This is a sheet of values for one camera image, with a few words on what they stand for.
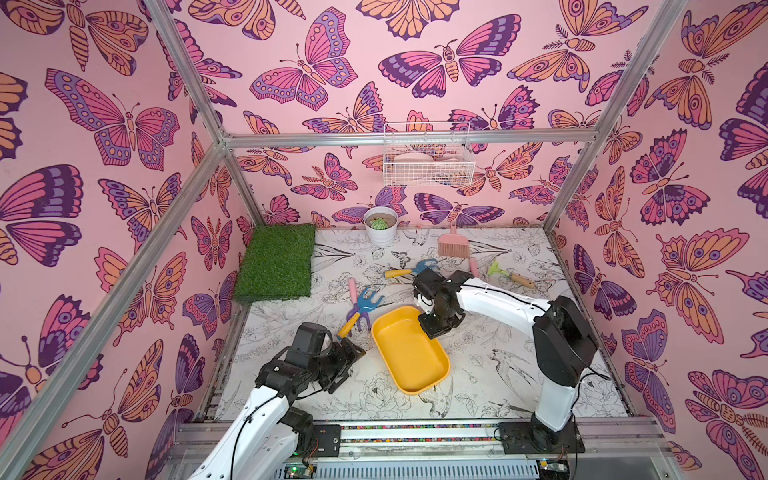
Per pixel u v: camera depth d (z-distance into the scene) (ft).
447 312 2.38
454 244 3.90
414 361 2.81
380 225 3.48
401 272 3.46
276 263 3.48
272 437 1.95
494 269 3.52
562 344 1.56
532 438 2.16
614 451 2.38
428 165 3.03
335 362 2.30
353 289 3.36
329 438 2.40
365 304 3.20
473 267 3.55
